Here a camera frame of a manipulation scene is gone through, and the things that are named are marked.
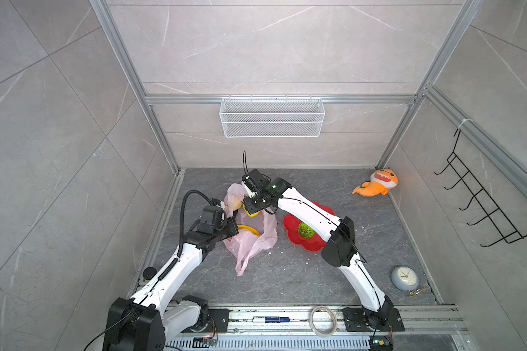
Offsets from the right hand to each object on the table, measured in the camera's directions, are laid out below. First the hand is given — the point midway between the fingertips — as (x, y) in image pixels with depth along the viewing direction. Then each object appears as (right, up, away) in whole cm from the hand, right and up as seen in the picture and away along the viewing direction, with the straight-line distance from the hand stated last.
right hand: (252, 205), depth 88 cm
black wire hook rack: (+73, 0, -25) cm, 77 cm away
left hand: (-5, -6, -4) cm, 8 cm away
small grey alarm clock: (+58, -27, -8) cm, 64 cm away
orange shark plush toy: (+62, +10, +18) cm, 66 cm away
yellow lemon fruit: (0, -4, -3) cm, 5 cm away
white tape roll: (+29, -38, -15) cm, 50 cm away
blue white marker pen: (+7, -38, -15) cm, 41 cm away
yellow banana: (-1, -11, +5) cm, 12 cm away
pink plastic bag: (-2, -14, -8) cm, 16 cm away
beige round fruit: (-7, 0, +5) cm, 9 cm away
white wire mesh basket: (+8, +40, +13) cm, 43 cm away
